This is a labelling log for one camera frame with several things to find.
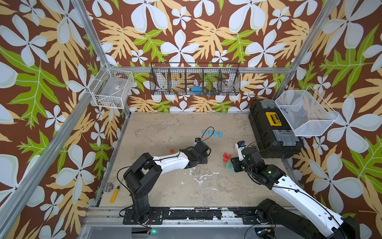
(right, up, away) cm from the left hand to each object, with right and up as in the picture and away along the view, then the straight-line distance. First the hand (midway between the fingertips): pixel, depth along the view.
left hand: (205, 155), depth 91 cm
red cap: (-21, +2, +4) cm, 22 cm away
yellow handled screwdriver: (-51, -20, -10) cm, 55 cm away
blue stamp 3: (+9, +13, +14) cm, 21 cm away
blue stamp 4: (+12, +12, +14) cm, 22 cm away
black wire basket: (-4, +49, +7) cm, 50 cm away
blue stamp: (+2, +14, +17) cm, 22 cm away
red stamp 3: (+13, -3, +2) cm, 14 cm away
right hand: (+14, 0, -10) cm, 17 cm away
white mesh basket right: (+56, +25, -9) cm, 62 cm away
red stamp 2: (+16, -1, +3) cm, 16 cm away
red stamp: (+13, -1, +4) cm, 14 cm away
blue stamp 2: (+5, +13, +14) cm, 20 cm away
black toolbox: (+39, +13, -5) cm, 42 cm away
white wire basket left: (-57, +41, -5) cm, 70 cm away
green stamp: (+11, -3, -20) cm, 23 cm away
